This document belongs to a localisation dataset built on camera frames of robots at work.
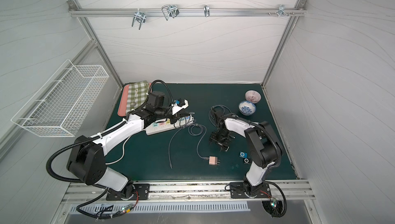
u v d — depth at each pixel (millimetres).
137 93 1146
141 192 738
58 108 674
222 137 766
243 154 843
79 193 742
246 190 653
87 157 448
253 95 1112
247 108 1044
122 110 1046
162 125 935
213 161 814
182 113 719
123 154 859
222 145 800
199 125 961
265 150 474
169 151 860
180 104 674
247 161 820
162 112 694
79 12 794
